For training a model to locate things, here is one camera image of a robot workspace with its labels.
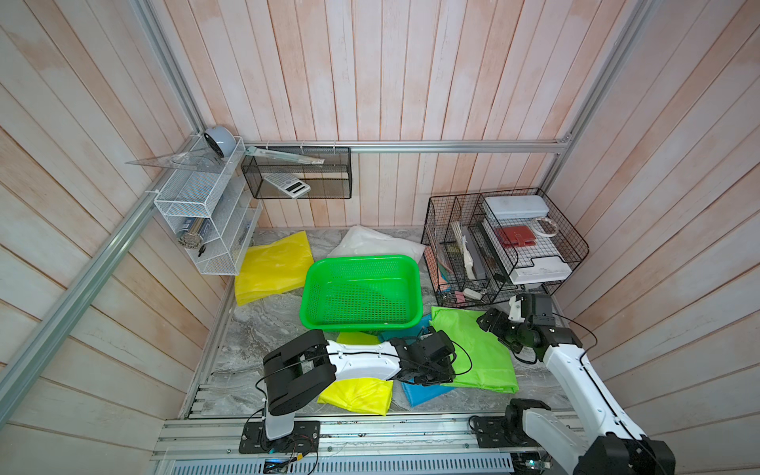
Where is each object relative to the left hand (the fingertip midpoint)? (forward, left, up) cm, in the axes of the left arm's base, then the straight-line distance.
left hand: (449, 382), depth 78 cm
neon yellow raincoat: (-3, +23, 0) cm, 23 cm away
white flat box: (+27, -29, +15) cm, 43 cm away
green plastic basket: (+30, +25, -4) cm, 39 cm away
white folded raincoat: (+51, +24, 0) cm, 57 cm away
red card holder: (+38, -24, +18) cm, 48 cm away
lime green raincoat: (+6, -10, -1) cm, 12 cm away
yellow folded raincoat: (+39, +57, -2) cm, 69 cm away
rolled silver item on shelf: (+30, +68, +28) cm, 79 cm away
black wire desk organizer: (+46, -19, +4) cm, 50 cm away
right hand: (+16, -13, +4) cm, 21 cm away
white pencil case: (+49, -23, +19) cm, 58 cm away
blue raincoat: (-2, +9, -1) cm, 10 cm away
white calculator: (+57, +49, +22) cm, 79 cm away
